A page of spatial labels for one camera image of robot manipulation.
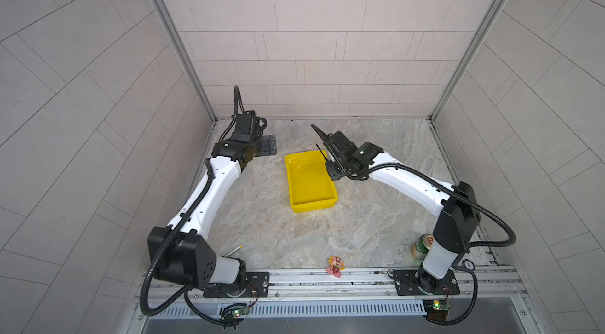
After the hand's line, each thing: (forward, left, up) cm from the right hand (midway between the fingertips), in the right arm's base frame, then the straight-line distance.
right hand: (329, 169), depth 83 cm
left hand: (+8, +22, +10) cm, 25 cm away
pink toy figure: (-28, +1, -11) cm, 30 cm away
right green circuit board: (-40, -29, -15) cm, 51 cm away
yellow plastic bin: (0, +7, -12) cm, 14 cm away
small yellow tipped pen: (-22, +34, -12) cm, 42 cm away
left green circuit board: (-38, +29, -10) cm, 49 cm away
